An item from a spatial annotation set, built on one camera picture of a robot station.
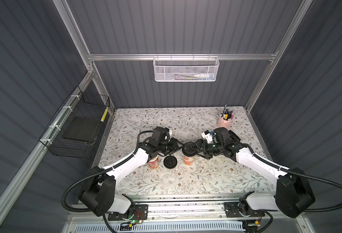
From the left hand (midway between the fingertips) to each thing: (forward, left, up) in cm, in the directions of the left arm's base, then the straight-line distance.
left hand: (185, 151), depth 79 cm
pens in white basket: (+43, +3, +20) cm, 47 cm away
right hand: (0, -5, 0) cm, 5 cm away
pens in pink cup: (+29, -30, -1) cm, 42 cm away
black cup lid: (0, +9, -13) cm, 16 cm away
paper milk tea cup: (-5, +17, -6) cm, 19 cm away
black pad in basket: (+4, +51, +16) cm, 53 cm away
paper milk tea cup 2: (-3, -2, -6) cm, 7 cm away
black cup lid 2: (0, -2, +2) cm, 3 cm away
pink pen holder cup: (+25, -28, -6) cm, 38 cm away
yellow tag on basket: (+18, +46, +11) cm, 51 cm away
